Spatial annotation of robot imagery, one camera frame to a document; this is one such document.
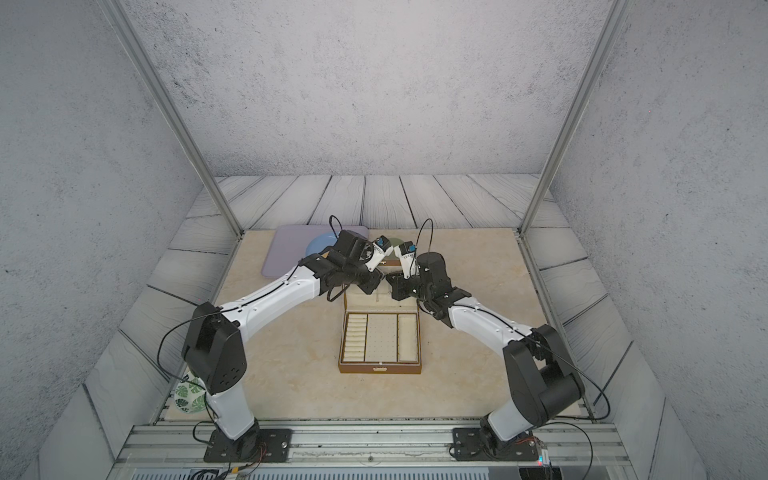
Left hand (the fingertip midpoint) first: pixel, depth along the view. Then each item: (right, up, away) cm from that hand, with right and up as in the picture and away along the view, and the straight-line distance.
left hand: (387, 275), depth 85 cm
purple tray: (-41, +9, +31) cm, 52 cm away
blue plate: (-26, +10, +27) cm, 39 cm away
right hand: (0, 0, -1) cm, 1 cm away
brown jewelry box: (-2, -17, +1) cm, 17 cm away
